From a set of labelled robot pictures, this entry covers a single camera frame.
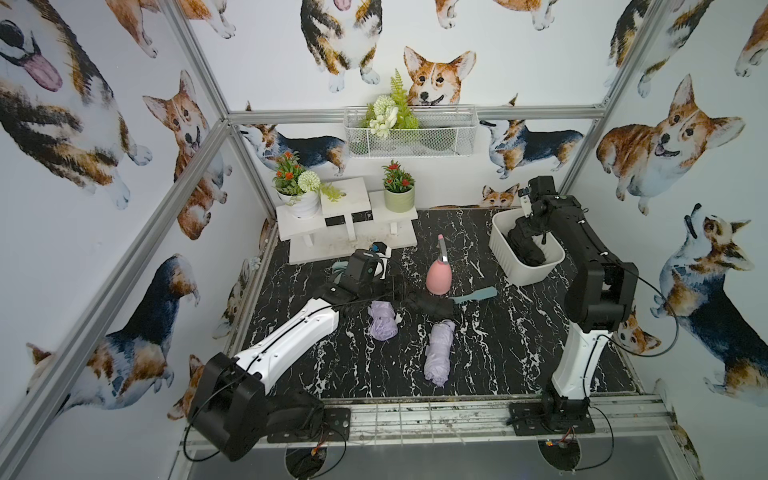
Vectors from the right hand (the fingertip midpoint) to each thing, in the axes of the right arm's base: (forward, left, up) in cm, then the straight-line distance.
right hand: (534, 220), depth 93 cm
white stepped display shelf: (+7, +59, -5) cm, 60 cm away
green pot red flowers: (+6, +42, +9) cm, 43 cm away
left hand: (-20, +41, 0) cm, 46 cm away
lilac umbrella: (-37, +32, -13) cm, 51 cm away
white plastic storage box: (-12, +9, -6) cm, 15 cm away
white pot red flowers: (+3, +71, +12) cm, 72 cm away
